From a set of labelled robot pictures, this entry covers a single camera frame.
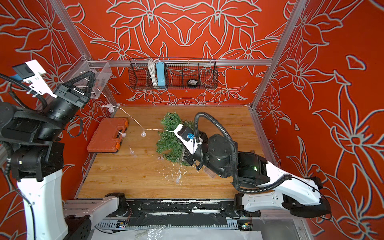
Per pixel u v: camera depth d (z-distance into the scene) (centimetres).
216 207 74
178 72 97
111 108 47
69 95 34
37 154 31
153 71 89
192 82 96
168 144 76
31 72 32
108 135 95
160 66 90
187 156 41
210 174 83
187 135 36
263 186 36
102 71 82
